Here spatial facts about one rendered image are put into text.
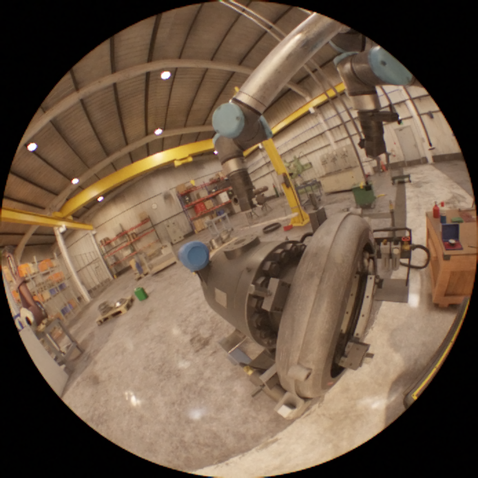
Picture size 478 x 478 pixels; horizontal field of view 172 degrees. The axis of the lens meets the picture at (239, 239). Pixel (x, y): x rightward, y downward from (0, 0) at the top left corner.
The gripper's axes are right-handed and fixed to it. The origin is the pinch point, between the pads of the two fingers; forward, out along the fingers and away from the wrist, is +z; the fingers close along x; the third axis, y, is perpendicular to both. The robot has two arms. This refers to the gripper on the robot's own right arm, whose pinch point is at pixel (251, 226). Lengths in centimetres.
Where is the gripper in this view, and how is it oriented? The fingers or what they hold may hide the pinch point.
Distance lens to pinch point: 59.6
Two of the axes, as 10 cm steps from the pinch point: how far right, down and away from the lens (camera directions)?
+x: 4.7, -3.3, 8.2
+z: 3.4, 9.2, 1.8
